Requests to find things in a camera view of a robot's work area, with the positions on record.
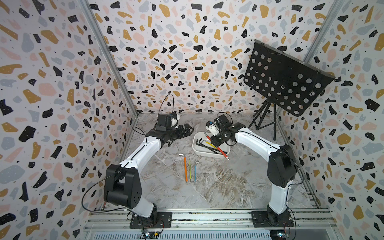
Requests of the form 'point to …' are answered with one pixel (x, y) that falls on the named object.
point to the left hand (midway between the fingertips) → (189, 130)
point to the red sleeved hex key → (221, 151)
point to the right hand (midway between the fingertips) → (212, 141)
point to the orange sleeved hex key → (185, 168)
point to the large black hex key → (206, 148)
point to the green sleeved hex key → (190, 169)
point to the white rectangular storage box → (203, 146)
